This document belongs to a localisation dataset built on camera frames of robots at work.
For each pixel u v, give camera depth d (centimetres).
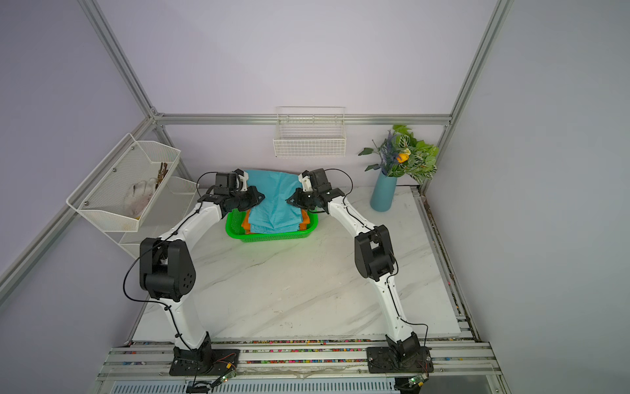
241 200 80
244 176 88
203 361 66
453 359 75
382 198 109
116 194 74
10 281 49
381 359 73
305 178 91
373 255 61
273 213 94
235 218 103
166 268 51
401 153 84
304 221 91
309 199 86
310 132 96
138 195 78
